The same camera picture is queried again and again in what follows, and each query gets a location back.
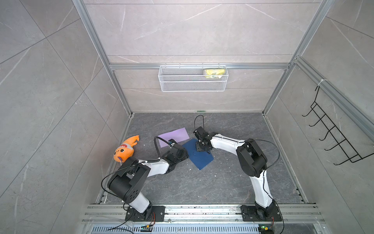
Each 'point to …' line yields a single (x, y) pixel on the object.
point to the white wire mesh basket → (190, 78)
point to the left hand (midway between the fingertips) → (186, 150)
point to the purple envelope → (178, 135)
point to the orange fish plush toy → (126, 150)
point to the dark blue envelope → (200, 159)
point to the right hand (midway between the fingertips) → (200, 147)
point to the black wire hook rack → (334, 131)
